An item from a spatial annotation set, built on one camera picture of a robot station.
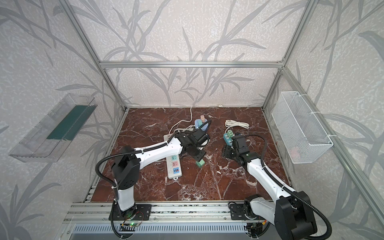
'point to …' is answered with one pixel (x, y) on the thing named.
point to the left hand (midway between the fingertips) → (202, 150)
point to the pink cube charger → (202, 118)
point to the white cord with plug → (189, 128)
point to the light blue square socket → (198, 123)
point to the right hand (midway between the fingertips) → (226, 146)
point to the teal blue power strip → (228, 140)
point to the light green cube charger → (200, 163)
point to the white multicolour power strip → (173, 163)
